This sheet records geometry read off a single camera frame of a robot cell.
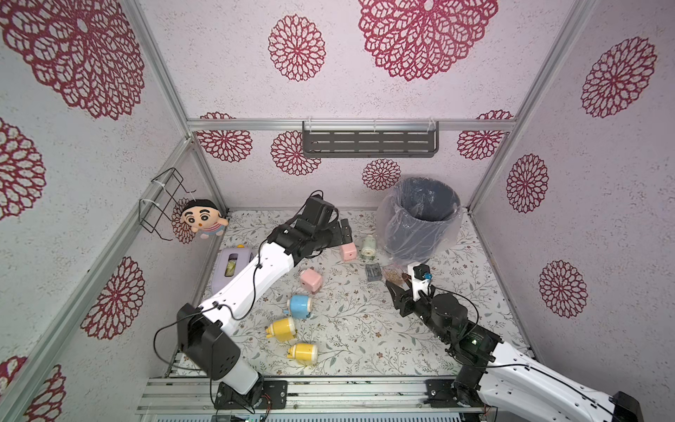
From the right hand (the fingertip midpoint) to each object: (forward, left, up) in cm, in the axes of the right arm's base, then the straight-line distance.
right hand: (395, 277), depth 73 cm
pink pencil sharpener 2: (+7, +26, -14) cm, 31 cm away
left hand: (+12, +16, +5) cm, 20 cm away
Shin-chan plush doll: (+23, +64, -1) cm, 68 cm away
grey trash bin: (+30, -13, -8) cm, 34 cm away
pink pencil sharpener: (+19, +13, -15) cm, 27 cm away
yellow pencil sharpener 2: (-17, +26, -14) cm, 34 cm away
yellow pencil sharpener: (-10, +33, -14) cm, 37 cm away
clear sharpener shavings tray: (+16, +3, -24) cm, 29 cm away
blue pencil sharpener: (-1, +29, -17) cm, 34 cm away
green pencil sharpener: (+20, +6, -14) cm, 25 cm away
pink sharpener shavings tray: (+2, 0, -1) cm, 3 cm away
